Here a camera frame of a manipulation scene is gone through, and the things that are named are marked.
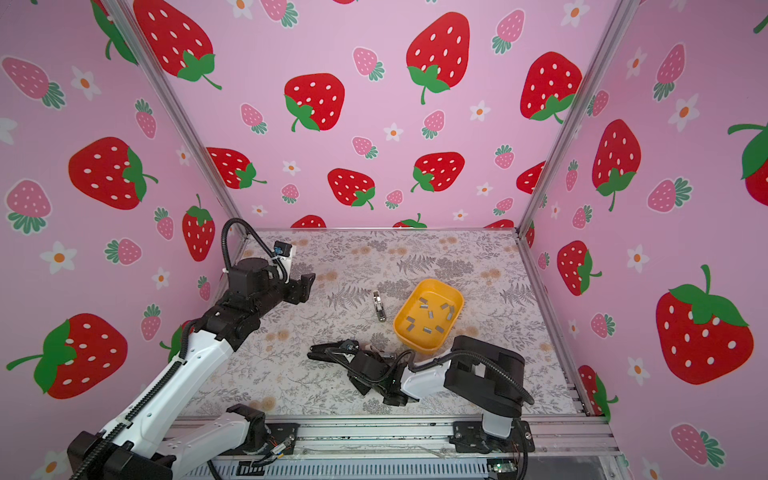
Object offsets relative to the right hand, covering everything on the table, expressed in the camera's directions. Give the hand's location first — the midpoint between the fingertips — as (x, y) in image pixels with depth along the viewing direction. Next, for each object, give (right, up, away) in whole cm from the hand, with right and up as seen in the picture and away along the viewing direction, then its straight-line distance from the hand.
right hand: (352, 367), depth 86 cm
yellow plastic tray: (+24, +13, +10) cm, 29 cm away
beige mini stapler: (+8, +15, +12) cm, 20 cm away
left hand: (-12, +29, -9) cm, 33 cm away
